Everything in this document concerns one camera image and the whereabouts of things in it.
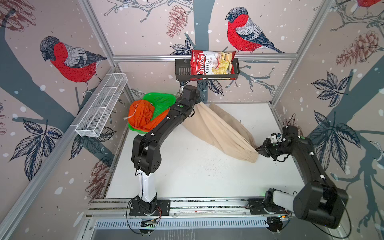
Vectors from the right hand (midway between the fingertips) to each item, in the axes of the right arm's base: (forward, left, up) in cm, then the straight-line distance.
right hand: (254, 151), depth 79 cm
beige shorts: (+12, +16, +2) cm, 20 cm away
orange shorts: (+25, +72, +1) cm, 76 cm away
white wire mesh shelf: (+1, +82, +21) cm, 85 cm away
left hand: (+27, +34, +19) cm, 47 cm away
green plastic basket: (+42, +61, -3) cm, 74 cm away
